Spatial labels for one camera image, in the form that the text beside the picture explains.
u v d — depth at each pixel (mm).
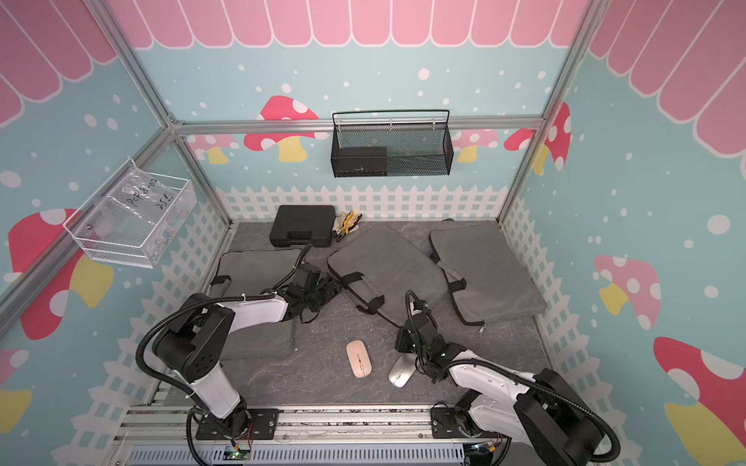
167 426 759
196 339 480
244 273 1015
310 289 776
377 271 999
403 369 816
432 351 658
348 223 1188
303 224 1153
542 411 422
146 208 725
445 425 741
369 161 884
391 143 935
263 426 745
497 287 959
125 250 625
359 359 831
